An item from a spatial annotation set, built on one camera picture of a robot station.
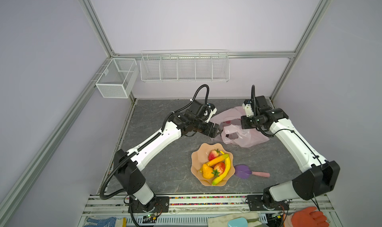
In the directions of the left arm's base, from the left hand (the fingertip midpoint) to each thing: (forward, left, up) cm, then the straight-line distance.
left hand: (214, 130), depth 74 cm
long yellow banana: (-15, -6, -18) cm, 24 cm away
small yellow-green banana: (-8, -2, -19) cm, 21 cm away
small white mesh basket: (+43, +59, 0) cm, 73 cm away
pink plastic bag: (+20, -16, -22) cm, 34 cm away
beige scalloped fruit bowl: (-5, +7, -22) cm, 24 cm away
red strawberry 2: (-14, -1, -15) cm, 21 cm away
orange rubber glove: (-37, -40, -22) cm, 59 cm away
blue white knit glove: (-32, +54, -23) cm, 67 cm away
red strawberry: (-5, 0, -19) cm, 19 cm away
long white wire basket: (+47, +13, +6) cm, 50 cm away
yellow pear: (-15, +5, -17) cm, 23 cm away
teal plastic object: (-37, -8, -23) cm, 44 cm away
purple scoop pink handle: (-15, -16, -22) cm, 31 cm away
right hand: (+7, -17, -4) cm, 19 cm away
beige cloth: (-36, 0, -23) cm, 42 cm away
